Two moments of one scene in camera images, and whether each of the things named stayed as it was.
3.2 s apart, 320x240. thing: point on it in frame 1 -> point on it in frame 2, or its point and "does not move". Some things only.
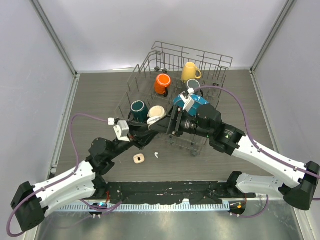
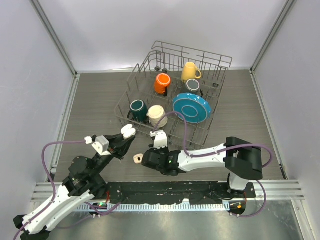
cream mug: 156,111 does not move
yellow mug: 190,71 does not move
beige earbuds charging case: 139,158 does not move
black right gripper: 171,124 -> 155,150
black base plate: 202,192 does not move
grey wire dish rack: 170,78 does not move
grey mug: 193,83 does not move
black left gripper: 138,134 -> 118,148
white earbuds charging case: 152,120 -> 128,131
